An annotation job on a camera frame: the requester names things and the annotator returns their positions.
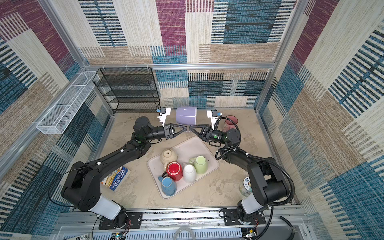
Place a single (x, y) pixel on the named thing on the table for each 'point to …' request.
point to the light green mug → (200, 164)
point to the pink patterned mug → (230, 123)
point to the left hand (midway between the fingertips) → (187, 128)
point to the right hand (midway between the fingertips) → (189, 130)
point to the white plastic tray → (190, 148)
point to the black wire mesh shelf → (128, 89)
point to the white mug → (189, 173)
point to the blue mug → (168, 185)
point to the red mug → (174, 170)
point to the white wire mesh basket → (56, 121)
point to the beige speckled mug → (168, 155)
